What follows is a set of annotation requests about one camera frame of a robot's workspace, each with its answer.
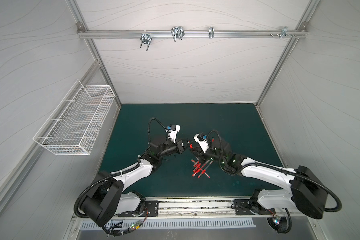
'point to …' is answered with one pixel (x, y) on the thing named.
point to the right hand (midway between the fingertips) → (191, 147)
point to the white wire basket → (73, 126)
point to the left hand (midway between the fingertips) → (189, 141)
